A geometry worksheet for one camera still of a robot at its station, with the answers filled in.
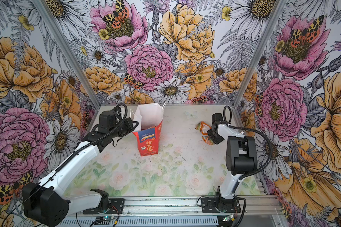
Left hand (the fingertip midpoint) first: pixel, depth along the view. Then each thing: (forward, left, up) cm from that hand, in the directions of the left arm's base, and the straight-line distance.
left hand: (138, 126), depth 79 cm
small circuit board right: (-40, -47, -23) cm, 66 cm away
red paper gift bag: (+15, -3, -10) cm, 19 cm away
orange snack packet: (+13, -40, -19) cm, 46 cm away
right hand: (+3, -45, -19) cm, 49 cm away
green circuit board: (-39, +14, -23) cm, 48 cm away
